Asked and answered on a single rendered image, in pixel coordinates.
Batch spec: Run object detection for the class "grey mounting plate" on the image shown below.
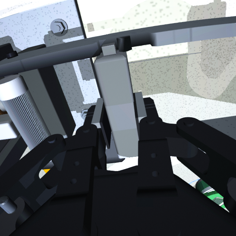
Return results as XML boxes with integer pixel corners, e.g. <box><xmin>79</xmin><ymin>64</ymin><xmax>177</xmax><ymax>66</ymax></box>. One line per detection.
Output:
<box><xmin>0</xmin><ymin>0</ymin><xmax>102</xmax><ymax>116</ymax></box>

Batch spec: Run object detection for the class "grey hex bolt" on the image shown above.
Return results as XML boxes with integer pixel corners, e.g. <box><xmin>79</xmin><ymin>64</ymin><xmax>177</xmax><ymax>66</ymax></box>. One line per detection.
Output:
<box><xmin>50</xmin><ymin>19</ymin><xmax>68</xmax><ymax>37</ymax></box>

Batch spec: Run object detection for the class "green white object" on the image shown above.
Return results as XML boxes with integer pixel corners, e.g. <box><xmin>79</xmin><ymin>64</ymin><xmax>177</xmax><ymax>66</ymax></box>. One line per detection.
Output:
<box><xmin>195</xmin><ymin>180</ymin><xmax>229</xmax><ymax>210</ymax></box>

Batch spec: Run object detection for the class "grey dynamometer handle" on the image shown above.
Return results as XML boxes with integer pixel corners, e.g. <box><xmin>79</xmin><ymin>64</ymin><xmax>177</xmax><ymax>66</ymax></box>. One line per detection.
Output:
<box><xmin>93</xmin><ymin>53</ymin><xmax>139</xmax><ymax>158</ymax></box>

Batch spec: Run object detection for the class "small grey block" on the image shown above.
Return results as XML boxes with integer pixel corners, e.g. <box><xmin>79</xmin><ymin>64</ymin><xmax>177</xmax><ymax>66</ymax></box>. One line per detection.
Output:
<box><xmin>101</xmin><ymin>43</ymin><xmax>117</xmax><ymax>56</ymax></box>

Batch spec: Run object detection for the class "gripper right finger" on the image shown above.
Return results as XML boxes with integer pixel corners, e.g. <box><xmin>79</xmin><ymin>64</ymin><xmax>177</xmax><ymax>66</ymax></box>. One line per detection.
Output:
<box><xmin>134</xmin><ymin>92</ymin><xmax>236</xmax><ymax>214</ymax></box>

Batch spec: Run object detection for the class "silver knurled knob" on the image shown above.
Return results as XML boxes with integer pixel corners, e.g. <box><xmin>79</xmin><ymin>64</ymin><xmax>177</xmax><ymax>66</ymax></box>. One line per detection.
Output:
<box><xmin>0</xmin><ymin>75</ymin><xmax>51</xmax><ymax>150</ymax></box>

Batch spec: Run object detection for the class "white block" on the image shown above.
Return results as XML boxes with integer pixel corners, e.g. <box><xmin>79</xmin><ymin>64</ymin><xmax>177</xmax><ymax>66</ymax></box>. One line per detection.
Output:
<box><xmin>0</xmin><ymin>121</ymin><xmax>19</xmax><ymax>141</ymax></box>

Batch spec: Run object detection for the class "black clip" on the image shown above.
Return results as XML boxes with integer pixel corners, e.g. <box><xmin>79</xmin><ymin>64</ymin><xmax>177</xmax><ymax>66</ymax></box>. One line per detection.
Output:
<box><xmin>116</xmin><ymin>35</ymin><xmax>133</xmax><ymax>52</ymax></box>

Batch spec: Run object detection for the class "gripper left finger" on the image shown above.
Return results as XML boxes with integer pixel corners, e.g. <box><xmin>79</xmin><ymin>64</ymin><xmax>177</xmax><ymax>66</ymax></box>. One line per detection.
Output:
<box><xmin>0</xmin><ymin>98</ymin><xmax>111</xmax><ymax>214</ymax></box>

